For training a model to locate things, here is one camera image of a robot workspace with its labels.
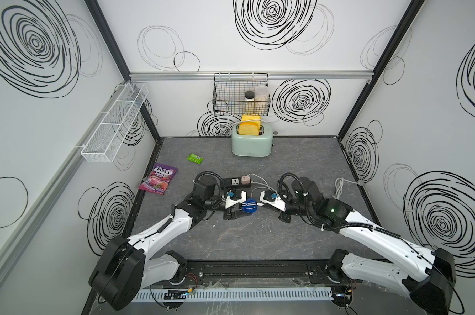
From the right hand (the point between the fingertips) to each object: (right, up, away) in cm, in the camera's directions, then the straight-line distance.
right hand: (265, 204), depth 72 cm
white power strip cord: (+39, +4, +24) cm, 47 cm away
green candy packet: (-35, +16, +37) cm, 53 cm away
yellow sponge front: (-5, +31, +25) cm, 40 cm away
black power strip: (-11, +4, +25) cm, 28 cm away
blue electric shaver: (-6, 0, -1) cm, 6 cm away
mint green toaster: (+1, +23, +35) cm, 42 cm away
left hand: (-6, -1, +2) cm, 7 cm away
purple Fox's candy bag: (-51, +6, +27) cm, 58 cm away
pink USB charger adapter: (-7, +6, +20) cm, 22 cm away
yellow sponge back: (-4, +38, +30) cm, 49 cm away
